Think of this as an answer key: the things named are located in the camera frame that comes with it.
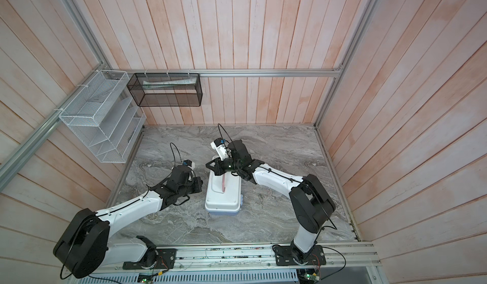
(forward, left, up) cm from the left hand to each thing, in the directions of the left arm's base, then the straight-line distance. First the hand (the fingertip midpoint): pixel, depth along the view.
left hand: (203, 185), depth 87 cm
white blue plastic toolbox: (-7, -10, +6) cm, 14 cm away
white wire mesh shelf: (+20, +41, +29) cm, 54 cm away
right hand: (+4, -3, +11) cm, 12 cm away
